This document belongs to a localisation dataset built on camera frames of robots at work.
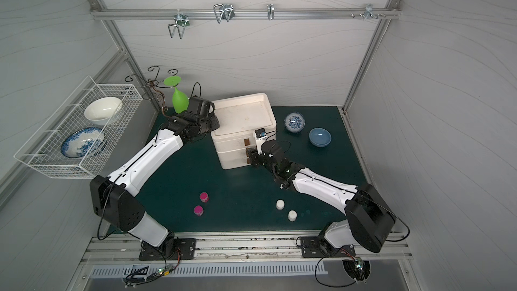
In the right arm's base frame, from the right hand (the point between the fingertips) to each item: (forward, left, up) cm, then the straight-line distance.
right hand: (252, 145), depth 82 cm
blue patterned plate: (-11, +54, +15) cm, 57 cm away
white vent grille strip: (-41, +10, -19) cm, 46 cm away
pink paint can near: (-22, +21, -16) cm, 34 cm away
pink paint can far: (-16, +20, -15) cm, 30 cm away
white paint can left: (-18, -12, -16) cm, 27 cm away
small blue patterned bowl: (+28, -20, -17) cm, 38 cm away
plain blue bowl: (+19, -34, -18) cm, 43 cm away
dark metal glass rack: (+22, +47, +10) cm, 53 cm away
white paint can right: (-22, -17, -17) cm, 32 cm away
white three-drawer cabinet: (+11, +6, +6) cm, 14 cm away
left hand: (+8, +16, +6) cm, 18 cm away
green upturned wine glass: (+20, +35, +5) cm, 41 cm away
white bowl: (+2, +55, +17) cm, 58 cm away
